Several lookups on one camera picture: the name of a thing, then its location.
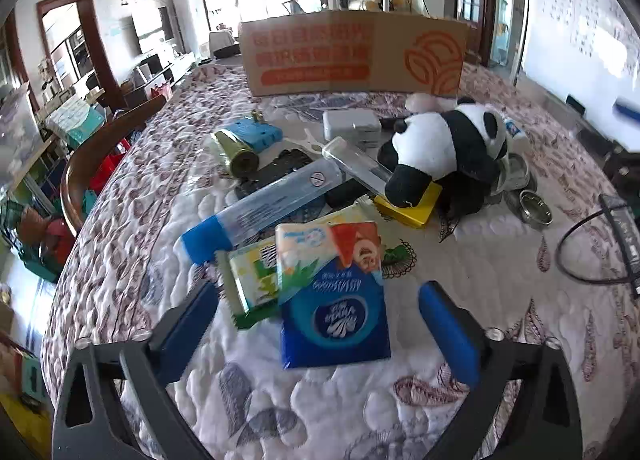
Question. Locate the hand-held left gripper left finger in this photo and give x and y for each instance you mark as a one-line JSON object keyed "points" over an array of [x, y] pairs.
{"points": [[185, 335]]}

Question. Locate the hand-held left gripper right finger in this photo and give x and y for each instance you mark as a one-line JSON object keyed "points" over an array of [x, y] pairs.
{"points": [[450, 335]]}

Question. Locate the green yellow snack packet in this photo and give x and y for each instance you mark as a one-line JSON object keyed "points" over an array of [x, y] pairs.
{"points": [[250, 275]]}

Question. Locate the blue tissue pack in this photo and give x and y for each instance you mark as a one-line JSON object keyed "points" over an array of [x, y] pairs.
{"points": [[330, 325]]}

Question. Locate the yellow box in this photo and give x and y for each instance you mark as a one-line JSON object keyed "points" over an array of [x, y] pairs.
{"points": [[415, 212]]}

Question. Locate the clear plastic tube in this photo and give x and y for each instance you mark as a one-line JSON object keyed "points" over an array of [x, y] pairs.
{"points": [[350, 160]]}

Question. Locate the orange print cardboard box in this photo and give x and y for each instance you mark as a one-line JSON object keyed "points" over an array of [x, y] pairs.
{"points": [[310, 55]]}

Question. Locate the paisley quilted table cover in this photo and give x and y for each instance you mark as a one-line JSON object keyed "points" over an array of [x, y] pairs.
{"points": [[450, 260]]}

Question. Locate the small steel bowl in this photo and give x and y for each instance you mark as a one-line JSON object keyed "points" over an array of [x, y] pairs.
{"points": [[535, 207], [517, 170]]}

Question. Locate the blue whiteboard eraser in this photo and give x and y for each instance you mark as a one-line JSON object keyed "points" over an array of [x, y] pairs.
{"points": [[627, 108]]}

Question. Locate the black whiteboard eraser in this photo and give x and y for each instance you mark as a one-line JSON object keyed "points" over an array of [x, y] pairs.
{"points": [[575, 105]]}

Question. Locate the clear bottle with blue cap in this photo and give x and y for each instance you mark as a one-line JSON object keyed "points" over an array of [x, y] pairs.
{"points": [[270, 205]]}

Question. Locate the small white blue packet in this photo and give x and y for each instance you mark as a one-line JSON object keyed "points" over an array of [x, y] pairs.
{"points": [[511, 128]]}

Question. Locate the red basket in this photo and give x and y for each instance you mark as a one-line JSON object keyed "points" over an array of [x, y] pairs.
{"points": [[107, 168]]}

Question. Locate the green bag roll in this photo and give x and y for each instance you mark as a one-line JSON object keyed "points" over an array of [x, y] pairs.
{"points": [[237, 155]]}

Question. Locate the wooden chair back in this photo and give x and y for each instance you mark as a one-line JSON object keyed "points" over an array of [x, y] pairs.
{"points": [[75, 180]]}

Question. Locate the panda plush toy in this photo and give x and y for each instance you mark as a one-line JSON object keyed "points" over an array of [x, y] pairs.
{"points": [[435, 140]]}

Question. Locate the black textured pad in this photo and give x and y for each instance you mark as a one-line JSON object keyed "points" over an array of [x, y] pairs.
{"points": [[285, 165]]}

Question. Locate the whiteboard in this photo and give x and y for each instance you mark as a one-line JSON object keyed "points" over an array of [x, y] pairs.
{"points": [[575, 40]]}

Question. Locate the light blue case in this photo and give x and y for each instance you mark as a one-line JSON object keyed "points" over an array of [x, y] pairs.
{"points": [[250, 133]]}

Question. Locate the white plastic clip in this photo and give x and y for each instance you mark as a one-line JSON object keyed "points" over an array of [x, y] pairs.
{"points": [[307, 140]]}

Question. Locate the pale dome-shaped object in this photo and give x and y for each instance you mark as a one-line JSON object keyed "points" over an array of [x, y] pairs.
{"points": [[420, 101]]}

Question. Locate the white power adapter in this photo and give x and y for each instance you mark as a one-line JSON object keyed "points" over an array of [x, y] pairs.
{"points": [[345, 123]]}

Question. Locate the teal storage box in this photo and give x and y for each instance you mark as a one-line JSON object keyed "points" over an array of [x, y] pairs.
{"points": [[75, 123]]}

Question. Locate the wooden glass door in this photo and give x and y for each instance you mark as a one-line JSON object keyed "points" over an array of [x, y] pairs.
{"points": [[472, 0]]}

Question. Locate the beige armchair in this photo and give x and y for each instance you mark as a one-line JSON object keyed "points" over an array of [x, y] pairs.
{"points": [[222, 43]]}

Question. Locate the flat screen television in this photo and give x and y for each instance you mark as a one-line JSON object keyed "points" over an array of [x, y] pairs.
{"points": [[146, 33]]}

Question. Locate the white tall cabinet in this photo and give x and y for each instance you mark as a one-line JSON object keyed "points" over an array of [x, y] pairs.
{"points": [[184, 20]]}

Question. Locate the wooden door frame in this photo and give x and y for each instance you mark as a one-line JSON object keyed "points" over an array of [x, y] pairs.
{"points": [[97, 40]]}

